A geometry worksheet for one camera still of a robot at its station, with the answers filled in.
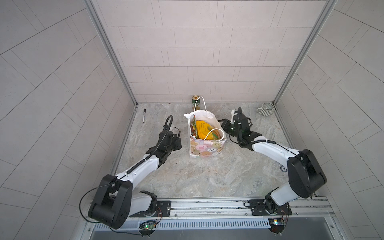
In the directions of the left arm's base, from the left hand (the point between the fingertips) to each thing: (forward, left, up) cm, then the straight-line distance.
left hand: (182, 138), depth 88 cm
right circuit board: (-41, -46, -8) cm, 62 cm away
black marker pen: (+27, +31, -8) cm, 42 cm away
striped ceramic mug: (+24, -58, -2) cm, 63 cm away
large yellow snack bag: (-1, -12, +11) cm, 16 cm away
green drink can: (+30, -8, -5) cm, 31 cm away
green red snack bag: (-1, -7, +15) cm, 16 cm away
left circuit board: (-41, +12, -3) cm, 43 cm away
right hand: (+7, -20, +7) cm, 22 cm away
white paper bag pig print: (-10, -13, +6) cm, 17 cm away
